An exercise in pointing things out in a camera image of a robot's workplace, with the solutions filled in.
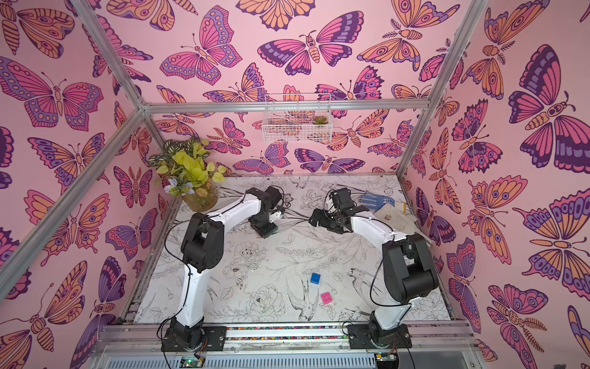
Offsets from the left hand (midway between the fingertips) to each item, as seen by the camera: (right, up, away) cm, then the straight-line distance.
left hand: (266, 232), depth 98 cm
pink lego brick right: (+24, -21, -17) cm, 36 cm away
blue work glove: (+50, +13, +12) cm, 53 cm away
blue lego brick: (+20, -15, -13) cm, 28 cm away
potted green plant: (-35, +26, -2) cm, 44 cm away
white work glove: (+58, +5, +3) cm, 58 cm away
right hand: (+22, +6, -5) cm, 24 cm away
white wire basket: (+15, +48, -3) cm, 50 cm away
